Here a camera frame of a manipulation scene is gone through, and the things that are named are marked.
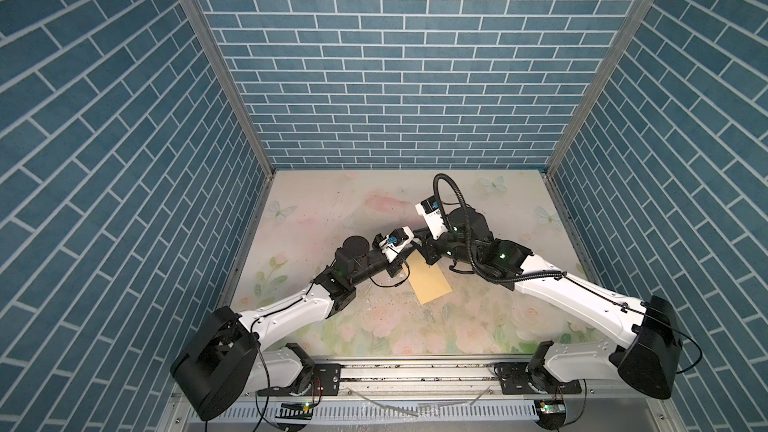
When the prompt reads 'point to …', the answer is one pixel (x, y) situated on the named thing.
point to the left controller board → (295, 411)
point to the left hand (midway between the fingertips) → (413, 240)
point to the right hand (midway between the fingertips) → (408, 231)
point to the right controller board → (552, 406)
